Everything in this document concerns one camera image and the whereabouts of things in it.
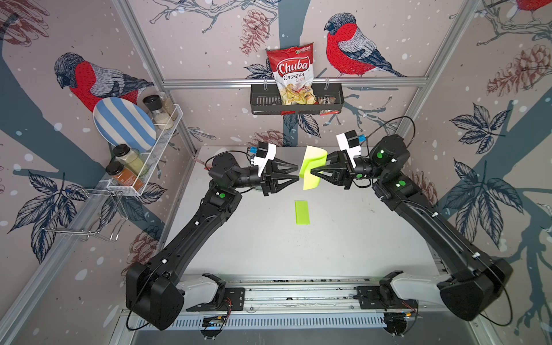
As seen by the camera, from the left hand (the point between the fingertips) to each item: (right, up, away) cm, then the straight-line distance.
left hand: (298, 172), depth 58 cm
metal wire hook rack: (-62, -13, +8) cm, 64 cm away
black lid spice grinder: (-53, +20, +26) cm, 62 cm away
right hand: (+3, +1, -1) cm, 4 cm away
